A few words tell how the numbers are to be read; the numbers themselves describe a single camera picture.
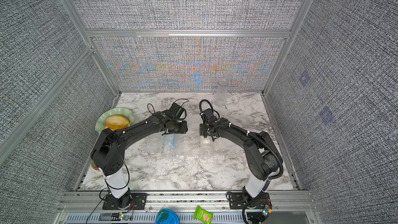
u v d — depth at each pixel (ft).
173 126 2.31
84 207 2.40
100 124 3.13
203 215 2.26
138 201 2.41
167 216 2.03
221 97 3.53
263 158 1.56
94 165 2.67
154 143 2.74
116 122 3.09
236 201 2.40
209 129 2.16
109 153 1.54
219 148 2.96
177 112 2.35
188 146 3.03
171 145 2.88
